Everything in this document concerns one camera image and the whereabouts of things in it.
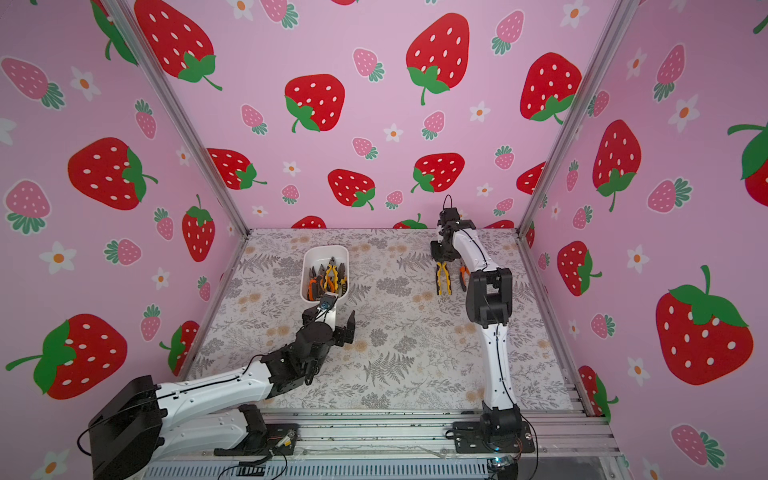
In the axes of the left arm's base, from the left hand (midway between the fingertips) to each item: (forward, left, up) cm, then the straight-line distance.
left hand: (341, 309), depth 82 cm
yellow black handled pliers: (+24, -31, -10) cm, 40 cm away
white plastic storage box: (+23, +11, -12) cm, 28 cm away
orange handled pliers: (+24, -40, -13) cm, 49 cm away
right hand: (+29, -35, -10) cm, 46 cm away
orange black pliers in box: (+15, +13, -9) cm, 22 cm away
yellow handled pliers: (+24, +8, -11) cm, 28 cm away
